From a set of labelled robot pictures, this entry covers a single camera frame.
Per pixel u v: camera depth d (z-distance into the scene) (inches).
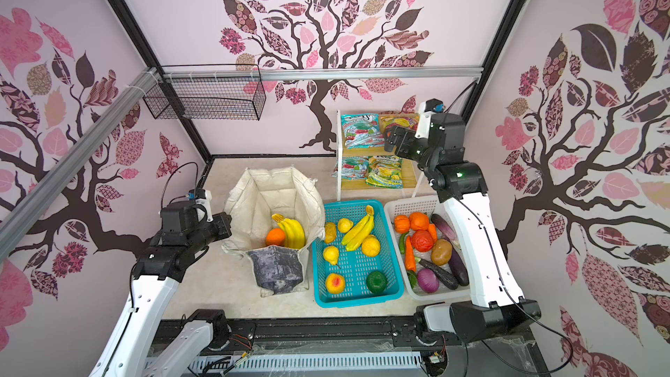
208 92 37.3
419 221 35.7
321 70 36.7
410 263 32.7
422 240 33.9
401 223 35.4
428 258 33.9
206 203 25.8
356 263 34.6
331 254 33.6
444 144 18.3
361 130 30.6
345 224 36.5
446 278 31.5
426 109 22.7
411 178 36.3
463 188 17.4
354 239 35.4
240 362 27.4
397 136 23.1
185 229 21.3
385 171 35.4
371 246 33.7
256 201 34.0
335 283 31.0
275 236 33.7
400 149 23.0
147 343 16.8
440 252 32.6
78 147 24.6
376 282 31.1
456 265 32.9
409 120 32.0
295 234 35.1
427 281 30.9
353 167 36.1
